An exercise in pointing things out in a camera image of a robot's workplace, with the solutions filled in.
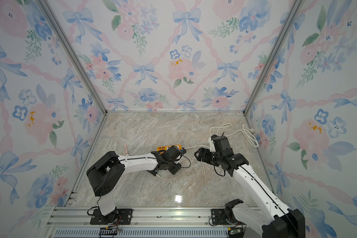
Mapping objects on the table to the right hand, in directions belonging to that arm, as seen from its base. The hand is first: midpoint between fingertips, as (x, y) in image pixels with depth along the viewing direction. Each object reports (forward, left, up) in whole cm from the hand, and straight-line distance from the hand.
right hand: (201, 155), depth 79 cm
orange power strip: (+11, +21, -11) cm, 26 cm away
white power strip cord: (+27, -35, -13) cm, 46 cm away
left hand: (0, +12, -14) cm, 19 cm away
